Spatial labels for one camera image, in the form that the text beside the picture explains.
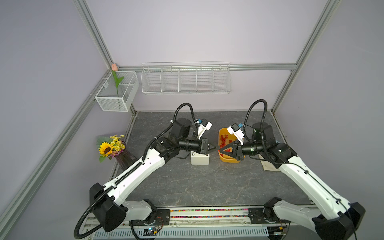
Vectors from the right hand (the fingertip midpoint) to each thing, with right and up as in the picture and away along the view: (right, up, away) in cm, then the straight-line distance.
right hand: (220, 150), depth 66 cm
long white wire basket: (-18, +43, +33) cm, 58 cm away
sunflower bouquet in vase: (-50, +1, +5) cm, 50 cm away
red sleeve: (-1, 0, -1) cm, 1 cm away
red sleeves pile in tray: (+8, +1, +36) cm, 37 cm away
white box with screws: (-9, -9, +22) cm, 25 cm away
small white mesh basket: (-57, +31, +23) cm, 69 cm away
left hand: (-1, +1, -3) cm, 3 cm away
